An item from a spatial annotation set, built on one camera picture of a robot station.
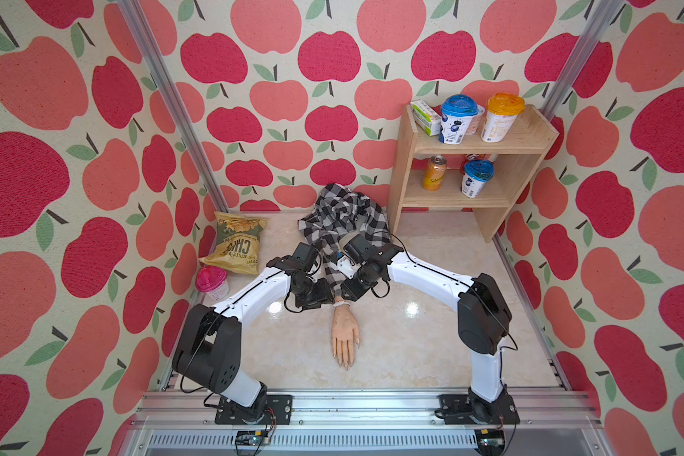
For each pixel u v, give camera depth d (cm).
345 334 85
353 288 78
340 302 88
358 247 72
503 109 74
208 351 45
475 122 81
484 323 53
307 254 72
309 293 74
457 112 75
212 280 89
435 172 93
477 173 91
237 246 101
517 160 90
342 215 109
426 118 83
